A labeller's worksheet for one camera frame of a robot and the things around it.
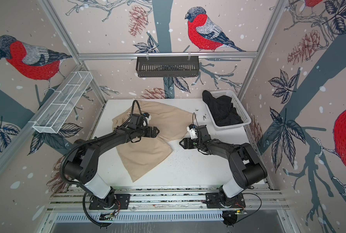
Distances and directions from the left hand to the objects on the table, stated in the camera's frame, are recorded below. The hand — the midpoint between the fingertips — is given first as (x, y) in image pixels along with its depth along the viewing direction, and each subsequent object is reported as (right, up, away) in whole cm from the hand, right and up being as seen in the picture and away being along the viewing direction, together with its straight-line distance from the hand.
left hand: (153, 130), depth 92 cm
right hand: (+20, -9, 0) cm, 22 cm away
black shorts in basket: (+51, +12, +16) cm, 54 cm away
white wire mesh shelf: (-47, +15, -15) cm, 52 cm away
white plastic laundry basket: (+62, +13, +12) cm, 65 cm away
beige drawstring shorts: (-8, -17, -3) cm, 19 cm away
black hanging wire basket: (+8, +46, +14) cm, 49 cm away
